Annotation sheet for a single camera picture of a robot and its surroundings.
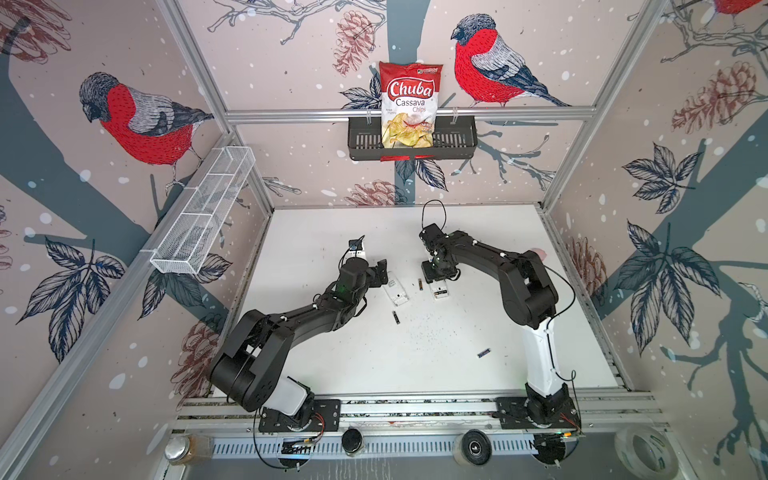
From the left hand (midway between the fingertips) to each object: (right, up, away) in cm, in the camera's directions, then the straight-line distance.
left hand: (375, 261), depth 89 cm
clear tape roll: (+66, -44, -19) cm, 82 cm away
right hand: (+18, -8, +12) cm, 23 cm away
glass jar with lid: (-39, -37, -28) cm, 60 cm away
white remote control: (+21, -10, +7) cm, 24 cm away
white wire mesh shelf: (-45, +5, -18) cm, 49 cm away
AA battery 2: (+6, -18, +2) cm, 19 cm away
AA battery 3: (+33, -25, -5) cm, 42 cm away
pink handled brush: (+59, +1, +18) cm, 62 cm away
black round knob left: (-3, -36, -27) cm, 45 cm away
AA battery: (+15, -9, +9) cm, 19 cm away
